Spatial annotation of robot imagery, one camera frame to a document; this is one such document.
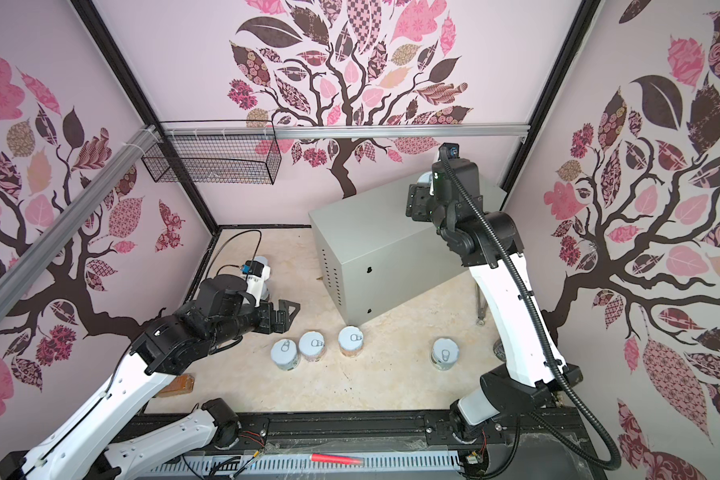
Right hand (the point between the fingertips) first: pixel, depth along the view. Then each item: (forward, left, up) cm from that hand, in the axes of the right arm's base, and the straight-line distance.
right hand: (431, 187), depth 63 cm
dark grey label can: (-19, -23, -43) cm, 52 cm away
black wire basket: (+36, +63, -12) cm, 74 cm away
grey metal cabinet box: (-8, +13, -13) cm, 20 cm away
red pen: (-44, +27, -46) cm, 69 cm away
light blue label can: (-20, +38, -41) cm, 59 cm away
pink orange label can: (-18, +30, -42) cm, 55 cm away
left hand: (-18, +34, -21) cm, 44 cm away
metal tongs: (-2, -24, -47) cm, 52 cm away
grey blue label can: (-21, -7, -41) cm, 47 cm away
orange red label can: (-17, +19, -41) cm, 48 cm away
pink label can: (+14, +52, -41) cm, 68 cm away
